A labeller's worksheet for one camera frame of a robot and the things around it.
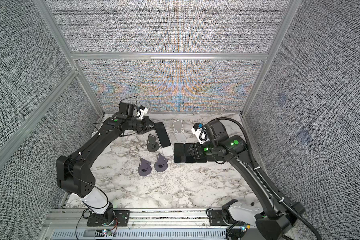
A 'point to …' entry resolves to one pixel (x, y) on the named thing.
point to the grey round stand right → (161, 165)
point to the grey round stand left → (145, 168)
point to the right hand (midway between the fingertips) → (194, 148)
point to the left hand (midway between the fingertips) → (158, 125)
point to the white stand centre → (168, 151)
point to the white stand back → (180, 135)
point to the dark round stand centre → (152, 145)
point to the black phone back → (162, 134)
